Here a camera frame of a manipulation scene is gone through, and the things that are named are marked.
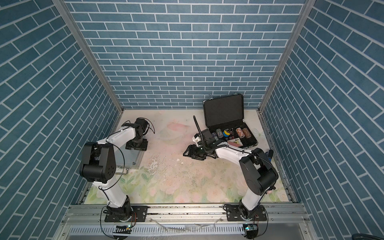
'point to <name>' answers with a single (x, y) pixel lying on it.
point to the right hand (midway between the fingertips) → (188, 156)
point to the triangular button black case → (231, 130)
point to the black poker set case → (224, 118)
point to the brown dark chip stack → (246, 133)
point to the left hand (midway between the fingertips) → (141, 148)
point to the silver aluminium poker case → (127, 158)
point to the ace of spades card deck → (236, 142)
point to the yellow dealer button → (225, 133)
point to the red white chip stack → (240, 133)
